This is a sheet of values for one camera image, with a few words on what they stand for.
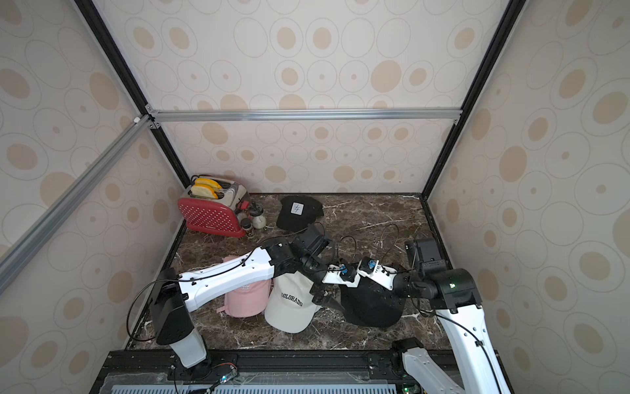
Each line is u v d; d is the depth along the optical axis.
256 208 1.00
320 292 0.61
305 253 0.58
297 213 1.09
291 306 0.82
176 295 0.49
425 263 0.48
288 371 0.73
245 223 0.99
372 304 0.65
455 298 0.42
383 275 0.55
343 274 0.57
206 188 0.94
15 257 0.51
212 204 0.94
